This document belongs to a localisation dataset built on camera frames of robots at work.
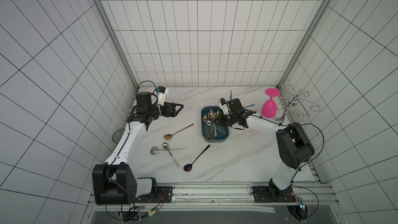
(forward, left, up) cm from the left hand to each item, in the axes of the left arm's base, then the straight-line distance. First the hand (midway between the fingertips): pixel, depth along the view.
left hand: (176, 107), depth 80 cm
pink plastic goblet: (+3, -52, -5) cm, 53 cm away
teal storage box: (-7, -25, -21) cm, 33 cm away
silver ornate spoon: (-4, -27, -20) cm, 34 cm away
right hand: (-1, -18, -13) cm, 22 cm away
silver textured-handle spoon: (-2, -20, -21) cm, 29 cm away
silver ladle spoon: (-15, +14, -22) cm, 29 cm away
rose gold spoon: (+5, -19, -16) cm, 26 cm away
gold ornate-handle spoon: (+3, -18, -20) cm, 27 cm away
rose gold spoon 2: (-6, +6, -21) cm, 23 cm away
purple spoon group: (-24, -7, -22) cm, 33 cm away
